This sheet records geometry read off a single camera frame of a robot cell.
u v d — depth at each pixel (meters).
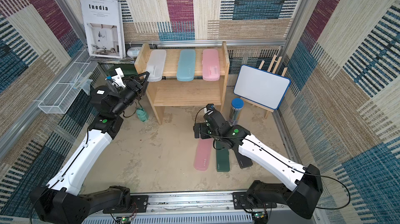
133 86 0.58
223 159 0.87
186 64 0.72
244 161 0.83
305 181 0.40
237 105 0.87
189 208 0.73
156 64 0.69
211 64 0.69
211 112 0.58
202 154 0.89
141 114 0.97
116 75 0.60
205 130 0.66
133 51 0.87
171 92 0.92
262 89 0.92
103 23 0.77
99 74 1.05
